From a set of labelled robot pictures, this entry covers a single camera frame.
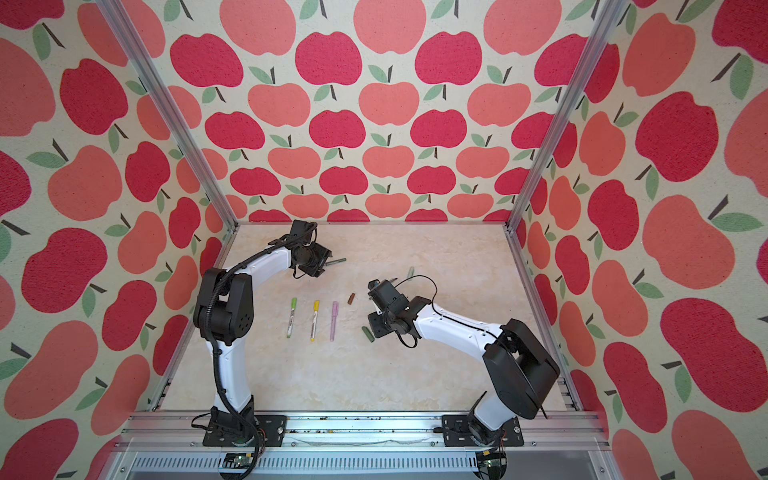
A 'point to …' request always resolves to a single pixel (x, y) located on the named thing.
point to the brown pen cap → (350, 300)
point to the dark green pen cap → (369, 335)
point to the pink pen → (335, 310)
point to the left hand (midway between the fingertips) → (336, 259)
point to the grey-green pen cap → (411, 273)
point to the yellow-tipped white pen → (315, 319)
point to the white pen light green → (294, 303)
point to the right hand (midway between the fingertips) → (382, 319)
